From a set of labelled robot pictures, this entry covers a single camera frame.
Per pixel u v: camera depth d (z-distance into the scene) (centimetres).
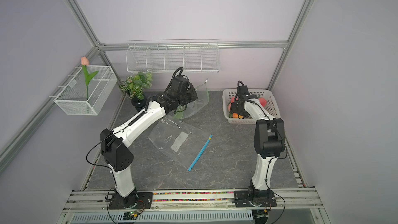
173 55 99
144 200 73
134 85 87
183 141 94
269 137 52
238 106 85
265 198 68
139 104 102
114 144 46
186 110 72
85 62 79
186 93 64
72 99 68
